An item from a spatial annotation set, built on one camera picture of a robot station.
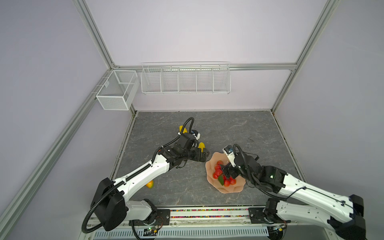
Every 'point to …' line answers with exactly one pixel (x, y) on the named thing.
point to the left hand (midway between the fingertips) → (201, 154)
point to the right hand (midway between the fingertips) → (228, 160)
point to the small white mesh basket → (120, 91)
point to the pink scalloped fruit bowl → (214, 183)
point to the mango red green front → (150, 184)
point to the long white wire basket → (186, 77)
